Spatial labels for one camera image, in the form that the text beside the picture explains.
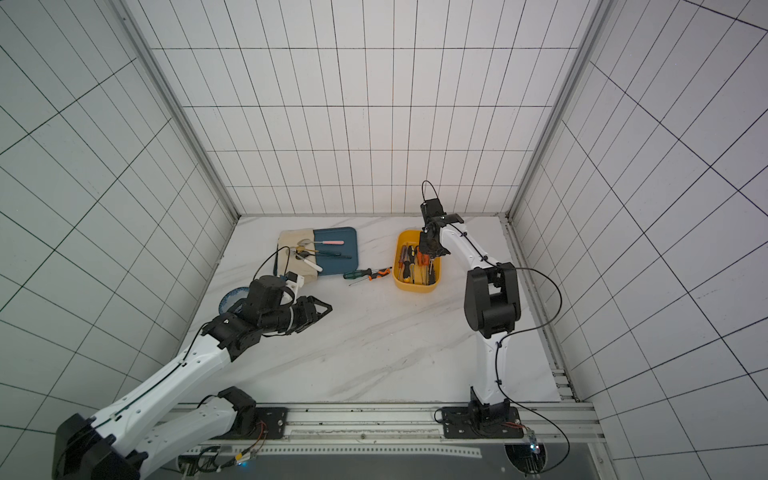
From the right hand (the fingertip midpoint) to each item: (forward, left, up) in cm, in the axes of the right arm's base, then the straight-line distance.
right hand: (421, 246), depth 99 cm
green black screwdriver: (-8, +23, -7) cm, 25 cm away
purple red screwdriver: (-2, +7, -8) cm, 10 cm away
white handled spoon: (-5, +39, -7) cm, 40 cm away
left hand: (-30, +26, +6) cm, 40 cm away
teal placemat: (-4, +29, -8) cm, 31 cm away
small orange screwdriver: (-8, +15, -7) cm, 18 cm away
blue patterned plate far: (-20, +60, -4) cm, 63 cm away
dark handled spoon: (0, +41, -7) cm, 42 cm away
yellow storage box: (+11, +2, -9) cm, 14 cm away
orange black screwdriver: (-1, -2, -7) cm, 8 cm away
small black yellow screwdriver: (-1, +3, -8) cm, 8 cm away
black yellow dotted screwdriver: (-6, -4, -7) cm, 10 cm away
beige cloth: (-5, +45, -8) cm, 45 cm away
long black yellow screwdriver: (-2, +5, -8) cm, 9 cm away
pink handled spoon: (+6, +35, -7) cm, 36 cm away
